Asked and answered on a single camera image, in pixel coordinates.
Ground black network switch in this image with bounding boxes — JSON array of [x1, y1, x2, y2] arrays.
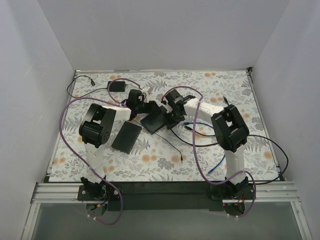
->
[[140, 110, 167, 135], [111, 121, 142, 154]]

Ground black ethernet cable teal plug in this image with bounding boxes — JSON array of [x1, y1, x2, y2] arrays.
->
[[171, 94, 290, 186]]

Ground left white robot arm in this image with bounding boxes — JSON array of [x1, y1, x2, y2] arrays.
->
[[79, 90, 166, 185]]

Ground floral patterned table mat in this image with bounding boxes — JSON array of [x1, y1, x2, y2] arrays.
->
[[48, 70, 280, 183]]

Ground black power adapter brick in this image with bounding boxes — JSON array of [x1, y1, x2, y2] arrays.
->
[[107, 81, 126, 93]]

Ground blue ethernet cable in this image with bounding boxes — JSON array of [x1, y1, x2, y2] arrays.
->
[[182, 121, 227, 176]]

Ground thin black adapter cable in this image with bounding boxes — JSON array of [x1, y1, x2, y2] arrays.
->
[[124, 84, 185, 163]]

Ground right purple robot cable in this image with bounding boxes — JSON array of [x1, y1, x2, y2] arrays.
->
[[162, 86, 257, 218]]

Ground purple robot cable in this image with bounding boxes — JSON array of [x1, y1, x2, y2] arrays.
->
[[58, 79, 151, 226], [162, 86, 257, 218]]

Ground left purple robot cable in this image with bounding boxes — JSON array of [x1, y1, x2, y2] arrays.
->
[[58, 79, 151, 226]]

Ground thin black power input cord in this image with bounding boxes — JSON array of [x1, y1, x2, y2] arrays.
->
[[66, 75, 109, 99]]

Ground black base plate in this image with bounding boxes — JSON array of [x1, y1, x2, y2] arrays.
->
[[77, 181, 254, 212]]

